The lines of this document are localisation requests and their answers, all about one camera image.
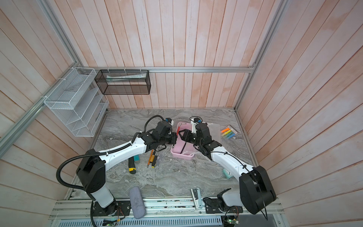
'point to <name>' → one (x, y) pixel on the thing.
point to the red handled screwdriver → (178, 129)
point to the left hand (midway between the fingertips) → (177, 139)
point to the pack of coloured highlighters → (229, 132)
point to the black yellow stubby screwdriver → (132, 168)
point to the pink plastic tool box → (184, 149)
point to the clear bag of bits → (159, 158)
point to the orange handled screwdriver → (151, 158)
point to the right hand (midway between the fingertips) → (180, 132)
